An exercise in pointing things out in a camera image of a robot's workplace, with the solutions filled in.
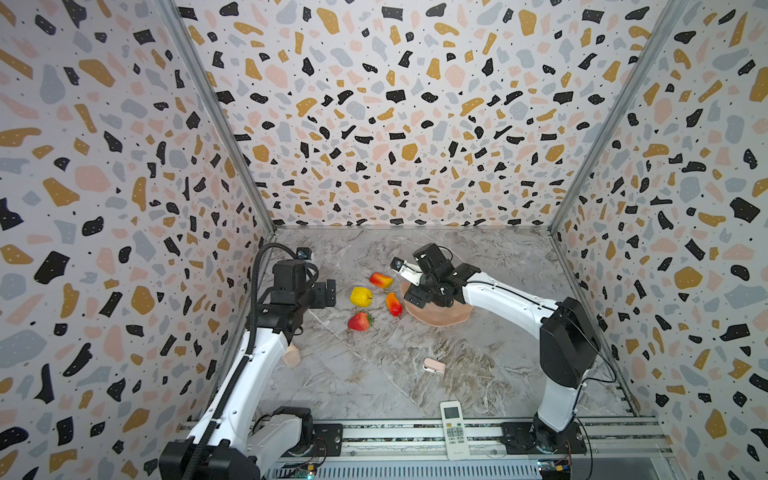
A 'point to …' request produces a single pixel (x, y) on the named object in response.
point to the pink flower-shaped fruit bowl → (434, 315)
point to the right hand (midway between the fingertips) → (412, 273)
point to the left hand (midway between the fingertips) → (313, 279)
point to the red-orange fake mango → (394, 305)
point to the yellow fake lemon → (361, 297)
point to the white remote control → (457, 448)
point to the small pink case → (434, 365)
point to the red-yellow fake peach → (381, 280)
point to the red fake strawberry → (360, 321)
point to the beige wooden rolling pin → (291, 356)
